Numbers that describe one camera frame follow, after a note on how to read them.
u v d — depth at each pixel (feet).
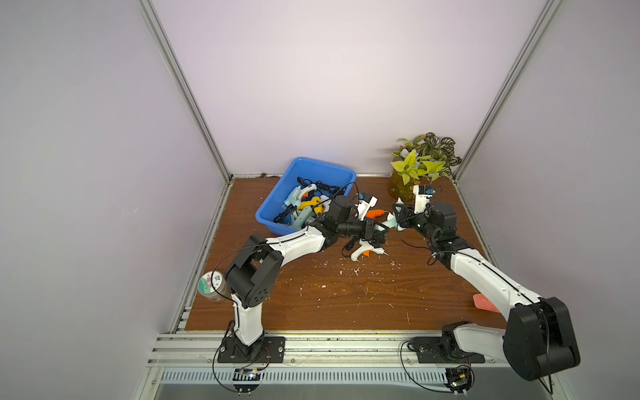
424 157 3.29
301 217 3.19
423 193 2.35
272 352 2.39
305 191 3.62
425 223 2.28
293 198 3.47
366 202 2.50
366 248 3.02
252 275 1.59
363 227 2.45
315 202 3.39
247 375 2.37
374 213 3.39
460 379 2.29
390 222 2.61
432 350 2.38
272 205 3.22
